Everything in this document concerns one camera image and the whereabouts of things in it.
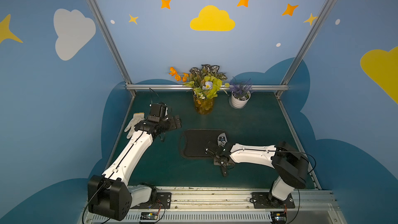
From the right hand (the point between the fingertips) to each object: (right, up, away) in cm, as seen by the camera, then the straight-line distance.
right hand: (221, 157), depth 89 cm
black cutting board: (-16, +7, +7) cm, 19 cm away
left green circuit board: (-36, -22, -17) cm, 46 cm away
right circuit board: (+25, -23, -16) cm, 38 cm away
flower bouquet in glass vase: (-8, +44, +3) cm, 45 cm away
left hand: (-26, +22, -6) cm, 35 cm away
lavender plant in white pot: (+14, +38, +12) cm, 43 cm away
